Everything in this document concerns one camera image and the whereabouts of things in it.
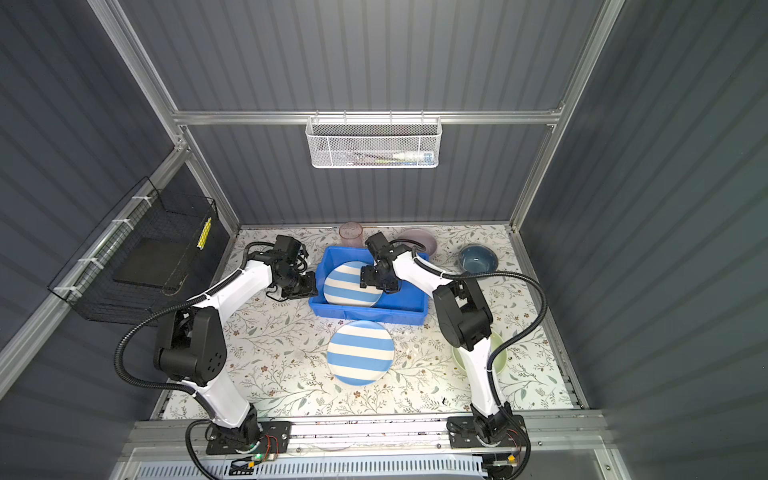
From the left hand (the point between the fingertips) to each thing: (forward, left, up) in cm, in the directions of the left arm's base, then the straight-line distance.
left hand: (316, 292), depth 92 cm
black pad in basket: (-2, +37, +20) cm, 42 cm away
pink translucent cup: (+20, -11, +4) cm, 23 cm away
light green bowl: (-31, -42, +20) cm, 56 cm away
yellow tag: (+9, +29, +17) cm, 35 cm away
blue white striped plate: (+5, -7, -5) cm, 10 cm away
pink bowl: (+23, -36, -1) cm, 43 cm away
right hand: (+4, -17, -4) cm, 18 cm away
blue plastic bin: (-3, -28, -7) cm, 29 cm away
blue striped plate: (-17, -13, -8) cm, 23 cm away
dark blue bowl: (+13, -55, -4) cm, 57 cm away
